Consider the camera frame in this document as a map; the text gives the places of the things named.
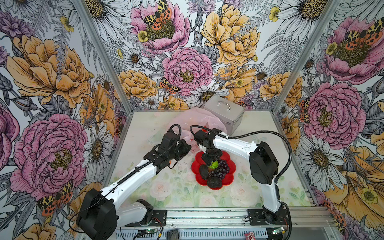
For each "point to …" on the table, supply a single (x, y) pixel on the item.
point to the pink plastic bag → (191, 120)
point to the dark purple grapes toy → (222, 169)
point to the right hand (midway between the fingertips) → (214, 164)
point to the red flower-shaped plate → (228, 179)
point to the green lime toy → (214, 165)
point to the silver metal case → (230, 113)
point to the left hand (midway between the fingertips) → (191, 150)
